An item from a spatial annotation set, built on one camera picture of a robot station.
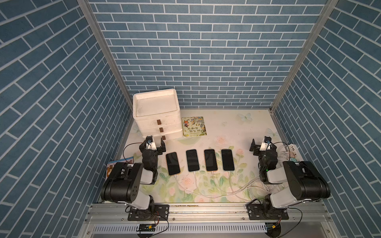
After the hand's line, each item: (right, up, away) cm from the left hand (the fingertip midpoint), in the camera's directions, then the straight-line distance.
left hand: (157, 138), depth 89 cm
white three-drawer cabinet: (+1, +15, -4) cm, 16 cm away
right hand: (+65, -1, +1) cm, 65 cm away
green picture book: (+22, +7, +20) cm, 30 cm away
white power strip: (+87, -10, +6) cm, 88 cm away
